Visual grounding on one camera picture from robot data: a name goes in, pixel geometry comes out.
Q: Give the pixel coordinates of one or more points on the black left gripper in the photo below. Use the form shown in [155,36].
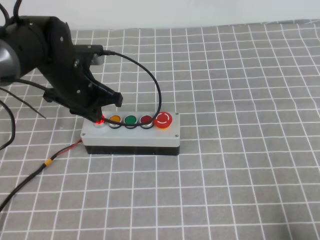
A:
[68,71]

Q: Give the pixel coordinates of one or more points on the lit red push button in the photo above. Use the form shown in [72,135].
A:
[101,123]

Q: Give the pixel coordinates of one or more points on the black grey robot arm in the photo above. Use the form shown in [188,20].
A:
[45,43]

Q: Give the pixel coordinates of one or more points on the yellow push button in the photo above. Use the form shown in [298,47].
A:
[117,119]

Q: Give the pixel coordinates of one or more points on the green push button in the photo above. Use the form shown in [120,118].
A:
[130,121]

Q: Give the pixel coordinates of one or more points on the dark red push button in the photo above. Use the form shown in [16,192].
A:
[146,122]

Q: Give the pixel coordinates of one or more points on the red emergency stop button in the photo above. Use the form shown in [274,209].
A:
[163,120]

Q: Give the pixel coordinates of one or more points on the grey checkered tablecloth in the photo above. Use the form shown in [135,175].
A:
[249,163]

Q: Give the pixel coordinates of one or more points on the grey black button switch box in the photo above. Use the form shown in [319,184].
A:
[136,141]

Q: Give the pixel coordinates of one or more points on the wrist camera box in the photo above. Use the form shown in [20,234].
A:
[87,55]

